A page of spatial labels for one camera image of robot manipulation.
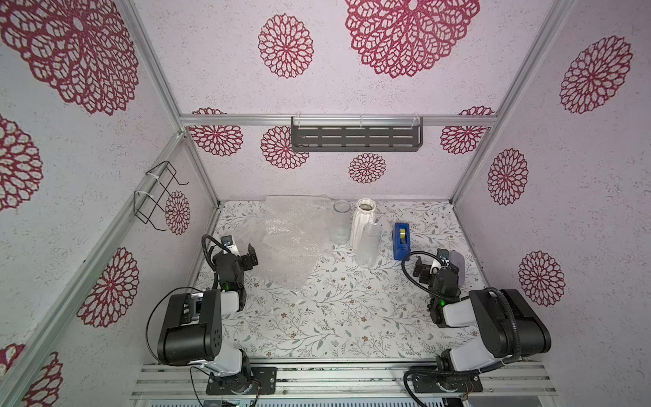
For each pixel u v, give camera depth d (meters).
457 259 1.00
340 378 0.75
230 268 0.70
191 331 0.45
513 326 0.43
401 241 1.00
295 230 1.06
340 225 0.99
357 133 0.94
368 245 0.90
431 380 0.72
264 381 0.73
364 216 0.89
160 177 0.79
